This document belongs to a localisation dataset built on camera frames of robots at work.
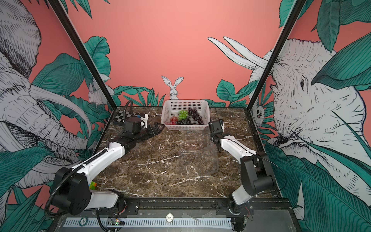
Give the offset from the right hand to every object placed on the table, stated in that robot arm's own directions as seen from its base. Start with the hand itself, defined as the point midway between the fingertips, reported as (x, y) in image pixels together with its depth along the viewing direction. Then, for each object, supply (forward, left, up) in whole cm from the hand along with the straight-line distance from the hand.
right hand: (217, 133), depth 93 cm
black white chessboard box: (+16, +73, -4) cm, 75 cm away
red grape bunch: (+14, +31, -4) cm, 34 cm away
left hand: (-3, +34, +12) cm, 36 cm away
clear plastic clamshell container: (-11, +12, -10) cm, 19 cm away
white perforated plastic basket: (+28, +33, -5) cm, 44 cm away
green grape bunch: (+19, +24, -3) cm, 30 cm away
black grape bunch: (+11, +21, -1) cm, 24 cm away
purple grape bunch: (+22, +15, -4) cm, 28 cm away
